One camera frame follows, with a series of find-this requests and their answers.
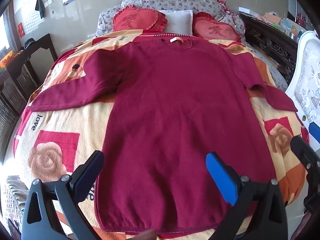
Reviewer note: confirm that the red patterned cloth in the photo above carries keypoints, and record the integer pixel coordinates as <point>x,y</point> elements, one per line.
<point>225,6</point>

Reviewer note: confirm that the dark hat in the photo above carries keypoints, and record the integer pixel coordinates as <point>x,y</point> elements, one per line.
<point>30,43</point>

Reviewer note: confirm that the tan cardboard box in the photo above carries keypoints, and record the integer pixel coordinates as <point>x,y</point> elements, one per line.
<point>273,18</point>

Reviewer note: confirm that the carved dark wooden bed frame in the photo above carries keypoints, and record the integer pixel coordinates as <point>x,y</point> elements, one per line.
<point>270,45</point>

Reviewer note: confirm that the dark hanging cloth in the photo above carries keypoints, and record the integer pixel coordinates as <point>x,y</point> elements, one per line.
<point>40,5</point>

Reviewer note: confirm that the red wall ornament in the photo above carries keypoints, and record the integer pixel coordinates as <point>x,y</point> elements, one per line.
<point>21,29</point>

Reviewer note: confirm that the white pillow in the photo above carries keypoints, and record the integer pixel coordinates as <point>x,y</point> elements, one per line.
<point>178,21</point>

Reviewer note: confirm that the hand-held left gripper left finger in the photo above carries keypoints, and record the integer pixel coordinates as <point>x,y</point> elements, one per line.
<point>90,171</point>

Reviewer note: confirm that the dark wooden cabinet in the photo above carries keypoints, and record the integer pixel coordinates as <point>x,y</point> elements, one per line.
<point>27,77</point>

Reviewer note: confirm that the red heart cushion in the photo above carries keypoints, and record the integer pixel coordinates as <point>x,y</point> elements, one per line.
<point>135,20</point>
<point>215,31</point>

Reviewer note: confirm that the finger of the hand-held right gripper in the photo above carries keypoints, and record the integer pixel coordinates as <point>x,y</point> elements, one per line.
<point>313,131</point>
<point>301,150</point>

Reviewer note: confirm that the orange basket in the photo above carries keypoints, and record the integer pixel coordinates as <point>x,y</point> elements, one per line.
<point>7,60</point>

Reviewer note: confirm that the dark red sweater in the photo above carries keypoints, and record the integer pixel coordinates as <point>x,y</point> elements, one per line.
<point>170,105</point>

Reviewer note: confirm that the lace patterned cloth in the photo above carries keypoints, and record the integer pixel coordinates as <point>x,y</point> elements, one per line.
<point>12,205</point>

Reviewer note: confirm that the white floral upholstered chair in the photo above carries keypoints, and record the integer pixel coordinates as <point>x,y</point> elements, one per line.
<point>307,80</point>

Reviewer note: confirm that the long floral pillow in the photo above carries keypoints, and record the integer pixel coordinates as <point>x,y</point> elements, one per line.
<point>175,1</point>

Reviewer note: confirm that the grey floral bedsheet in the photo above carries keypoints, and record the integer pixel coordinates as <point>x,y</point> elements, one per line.
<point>265,65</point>

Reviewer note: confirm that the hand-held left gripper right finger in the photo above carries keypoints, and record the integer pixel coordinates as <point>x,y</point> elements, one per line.
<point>221,177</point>

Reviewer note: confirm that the orange printed fleece blanket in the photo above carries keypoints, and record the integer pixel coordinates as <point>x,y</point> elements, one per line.
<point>62,120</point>

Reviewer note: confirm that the small floral pillow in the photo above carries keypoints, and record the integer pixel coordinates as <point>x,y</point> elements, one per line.
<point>105,21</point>

